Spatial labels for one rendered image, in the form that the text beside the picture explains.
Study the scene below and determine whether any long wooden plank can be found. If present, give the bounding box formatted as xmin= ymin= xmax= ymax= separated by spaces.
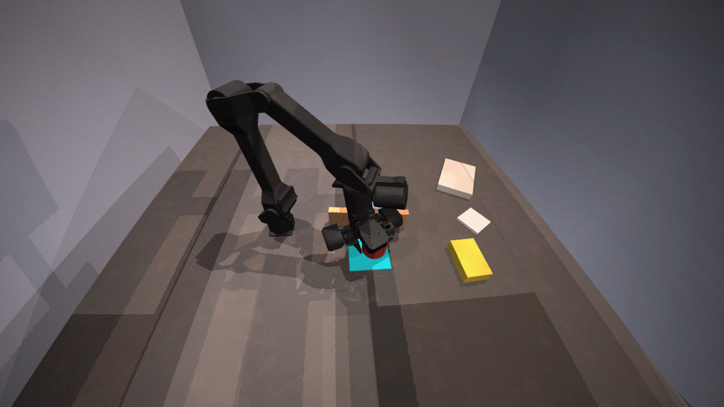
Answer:
xmin=328 ymin=207 xmax=409 ymax=227

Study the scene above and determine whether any red cup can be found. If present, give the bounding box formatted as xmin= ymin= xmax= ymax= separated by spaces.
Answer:
xmin=362 ymin=242 xmax=389 ymax=259

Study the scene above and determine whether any yellow rectangular block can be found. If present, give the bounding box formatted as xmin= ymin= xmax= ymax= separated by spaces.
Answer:
xmin=447 ymin=239 xmax=492 ymax=283

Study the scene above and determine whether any white flat rectangular block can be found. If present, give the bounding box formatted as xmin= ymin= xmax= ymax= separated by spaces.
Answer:
xmin=457 ymin=208 xmax=490 ymax=235

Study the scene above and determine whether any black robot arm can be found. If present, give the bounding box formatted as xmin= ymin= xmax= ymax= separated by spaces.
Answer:
xmin=206 ymin=80 xmax=408 ymax=254

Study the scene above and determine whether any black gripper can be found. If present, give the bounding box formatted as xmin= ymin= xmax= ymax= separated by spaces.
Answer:
xmin=321 ymin=203 xmax=403 ymax=254

